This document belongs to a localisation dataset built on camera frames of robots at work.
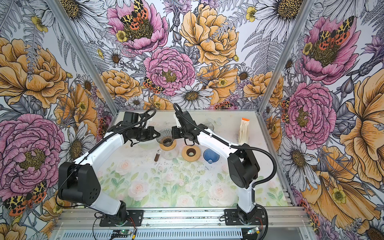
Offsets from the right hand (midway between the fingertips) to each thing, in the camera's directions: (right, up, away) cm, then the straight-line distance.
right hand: (173, 136), depth 87 cm
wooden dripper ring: (-3, -7, 0) cm, 7 cm away
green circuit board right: (+41, -43, -15) cm, 61 cm away
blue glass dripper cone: (+22, -12, +5) cm, 25 cm away
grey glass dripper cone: (-5, -1, +3) cm, 6 cm away
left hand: (-8, -1, -1) cm, 8 cm away
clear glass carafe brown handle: (-4, -13, +10) cm, 17 cm away
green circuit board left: (-22, -44, -16) cm, 52 cm away
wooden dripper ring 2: (+10, -12, +11) cm, 19 cm away
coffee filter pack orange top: (+45, -2, +15) cm, 47 cm away
